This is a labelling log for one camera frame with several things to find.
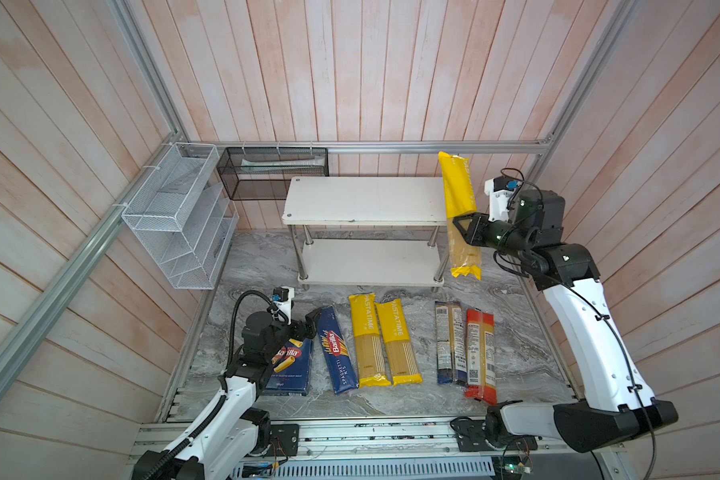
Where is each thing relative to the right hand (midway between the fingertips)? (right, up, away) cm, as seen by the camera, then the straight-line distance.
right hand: (456, 218), depth 67 cm
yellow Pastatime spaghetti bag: (-19, -36, +18) cm, 45 cm away
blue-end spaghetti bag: (+5, -35, +20) cm, 41 cm away
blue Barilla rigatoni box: (-41, -40, +11) cm, 58 cm away
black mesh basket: (-55, +21, +36) cm, 69 cm away
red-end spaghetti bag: (+12, -43, +14) cm, 47 cm away
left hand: (-37, -24, +15) cm, 46 cm away
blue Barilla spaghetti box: (-28, -38, +16) cm, 50 cm away
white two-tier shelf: (-17, +2, +55) cm, 58 cm away
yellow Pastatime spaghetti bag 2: (-10, -38, +18) cm, 44 cm away
